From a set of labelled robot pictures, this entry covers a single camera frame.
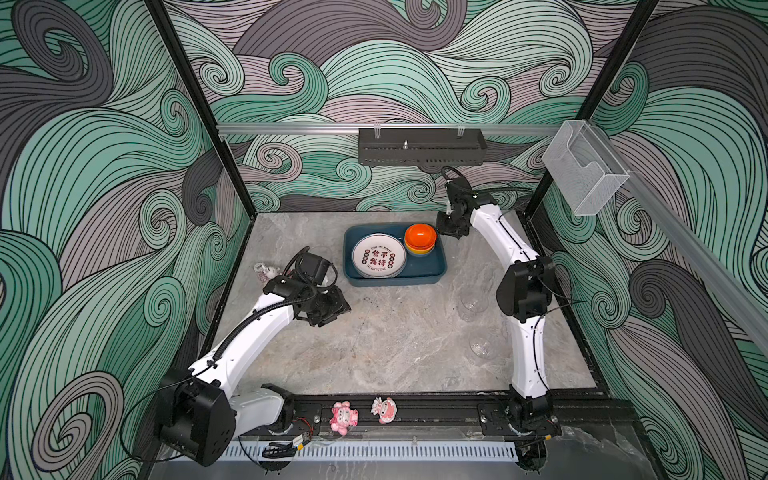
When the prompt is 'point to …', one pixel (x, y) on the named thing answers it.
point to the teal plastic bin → (417, 271)
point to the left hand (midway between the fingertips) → (347, 308)
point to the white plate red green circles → (379, 255)
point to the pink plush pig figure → (342, 416)
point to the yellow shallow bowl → (420, 253)
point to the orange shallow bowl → (420, 236)
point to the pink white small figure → (386, 409)
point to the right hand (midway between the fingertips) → (442, 229)
